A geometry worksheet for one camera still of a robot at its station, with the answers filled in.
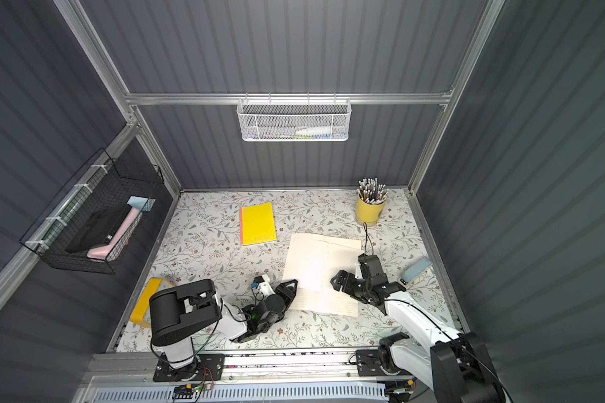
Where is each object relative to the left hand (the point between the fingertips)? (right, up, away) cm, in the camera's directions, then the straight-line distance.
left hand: (303, 289), depth 85 cm
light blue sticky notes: (-54, +30, -4) cm, 62 cm away
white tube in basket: (+4, +57, +9) cm, 58 cm away
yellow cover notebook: (-21, +21, +25) cm, 39 cm away
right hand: (+13, +1, +1) cm, 13 cm away
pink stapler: (-51, +16, -22) cm, 57 cm away
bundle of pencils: (+25, +34, +9) cm, 44 cm away
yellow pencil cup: (+27, +26, +16) cm, 41 cm away
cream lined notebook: (+4, +7, +15) cm, 17 cm away
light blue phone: (+39, +5, +4) cm, 39 cm away
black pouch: (-55, +23, -17) cm, 62 cm away
